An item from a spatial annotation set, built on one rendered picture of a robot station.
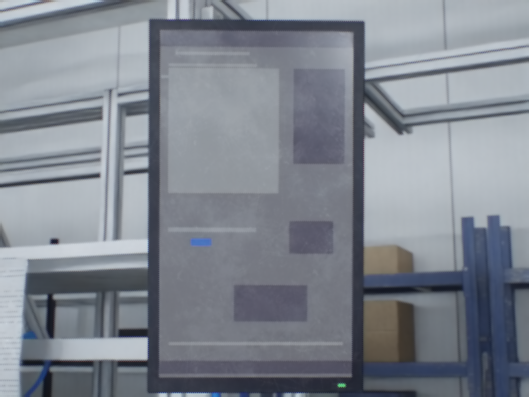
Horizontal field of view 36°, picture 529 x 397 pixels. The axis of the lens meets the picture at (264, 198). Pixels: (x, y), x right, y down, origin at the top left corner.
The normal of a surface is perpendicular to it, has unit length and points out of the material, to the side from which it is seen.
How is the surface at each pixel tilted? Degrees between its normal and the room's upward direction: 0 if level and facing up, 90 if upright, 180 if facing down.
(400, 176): 90
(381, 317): 90
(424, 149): 90
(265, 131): 101
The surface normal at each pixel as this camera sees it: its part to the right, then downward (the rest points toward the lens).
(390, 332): -0.40, -0.18
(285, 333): 0.02, 0.00
